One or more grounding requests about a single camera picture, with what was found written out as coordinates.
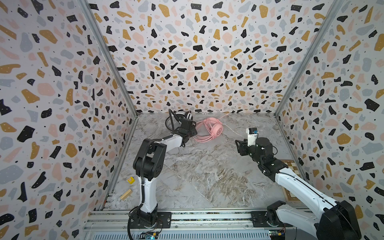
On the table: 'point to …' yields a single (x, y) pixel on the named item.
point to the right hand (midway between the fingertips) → (239, 137)
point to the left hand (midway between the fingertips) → (193, 126)
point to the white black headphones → (169, 123)
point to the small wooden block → (127, 194)
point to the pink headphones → (215, 127)
